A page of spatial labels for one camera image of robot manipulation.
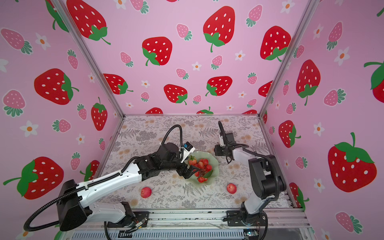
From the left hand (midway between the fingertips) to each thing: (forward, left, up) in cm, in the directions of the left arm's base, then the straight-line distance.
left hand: (194, 163), depth 73 cm
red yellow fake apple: (-7, -20, -15) cm, 27 cm away
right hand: (+19, -15, -15) cm, 28 cm away
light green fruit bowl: (+9, -11, -14) cm, 20 cm away
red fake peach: (-10, +26, -15) cm, 32 cm away
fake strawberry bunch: (+2, -6, -13) cm, 15 cm away
